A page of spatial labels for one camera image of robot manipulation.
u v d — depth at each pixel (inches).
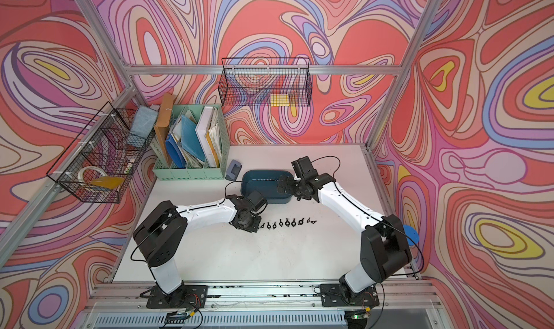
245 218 26.8
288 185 29.6
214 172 40.0
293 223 35.8
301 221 35.8
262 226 35.7
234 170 41.4
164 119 33.8
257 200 29.1
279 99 35.8
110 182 26.6
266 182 41.2
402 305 28.9
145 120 31.9
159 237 18.6
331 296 28.8
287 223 35.8
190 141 37.3
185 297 28.3
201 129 35.9
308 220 35.9
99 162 29.7
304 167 26.1
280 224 35.8
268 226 35.7
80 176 26.0
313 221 35.8
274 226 35.7
